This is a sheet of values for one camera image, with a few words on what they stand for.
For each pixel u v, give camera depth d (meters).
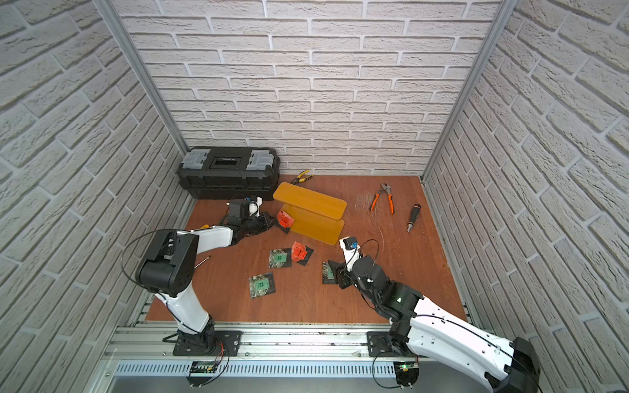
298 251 0.94
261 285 0.85
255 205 0.81
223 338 0.79
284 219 0.99
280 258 0.92
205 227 1.00
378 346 0.73
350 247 0.63
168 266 0.49
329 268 0.73
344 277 0.66
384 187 1.15
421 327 0.50
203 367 0.73
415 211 1.06
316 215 0.91
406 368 0.71
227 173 0.98
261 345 0.75
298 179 1.18
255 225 0.84
